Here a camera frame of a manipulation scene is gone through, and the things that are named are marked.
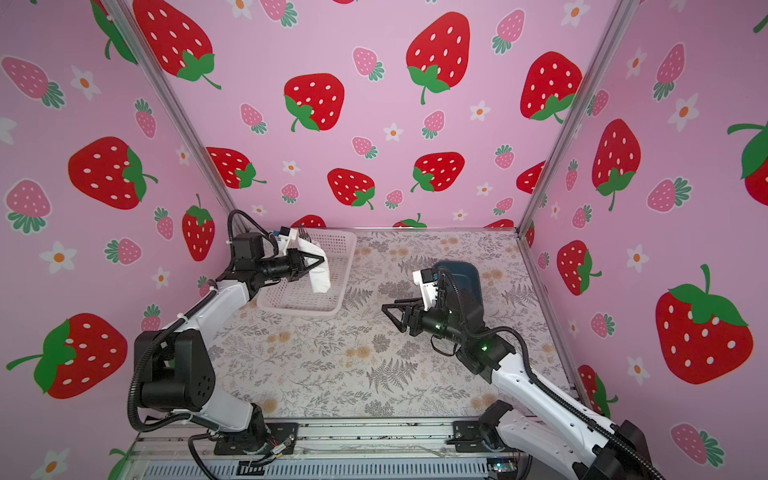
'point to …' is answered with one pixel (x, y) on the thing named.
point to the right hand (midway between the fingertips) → (387, 306)
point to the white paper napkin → (319, 276)
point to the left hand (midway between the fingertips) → (323, 260)
